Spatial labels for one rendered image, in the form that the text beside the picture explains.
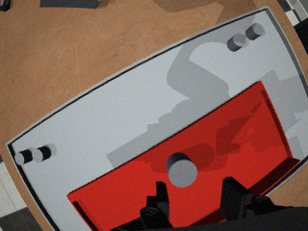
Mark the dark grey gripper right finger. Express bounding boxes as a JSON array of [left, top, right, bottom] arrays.
[[219, 176, 293, 221]]

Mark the grey cylinder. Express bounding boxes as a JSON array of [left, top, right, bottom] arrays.
[[227, 34, 245, 52], [14, 149, 33, 166], [32, 146, 51, 163], [245, 23, 264, 40], [166, 152, 197, 188]]

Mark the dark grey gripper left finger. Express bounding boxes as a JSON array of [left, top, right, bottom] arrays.
[[110, 181, 173, 231]]

